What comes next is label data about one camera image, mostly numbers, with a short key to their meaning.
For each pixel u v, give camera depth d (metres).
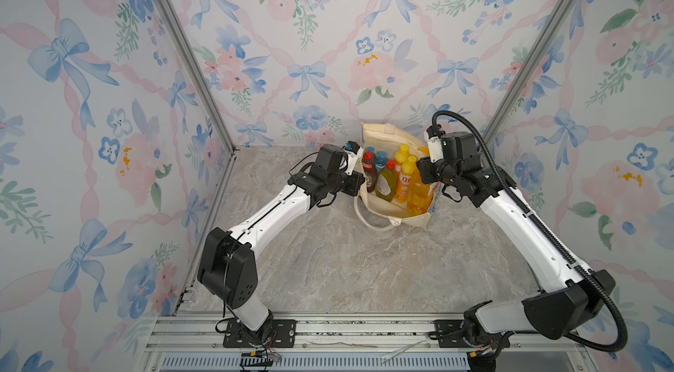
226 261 0.46
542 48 0.86
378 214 0.78
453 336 0.72
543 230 0.44
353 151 0.72
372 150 0.98
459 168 0.55
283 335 0.74
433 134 0.65
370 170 0.95
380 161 0.98
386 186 0.95
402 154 0.90
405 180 0.90
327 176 0.63
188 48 0.86
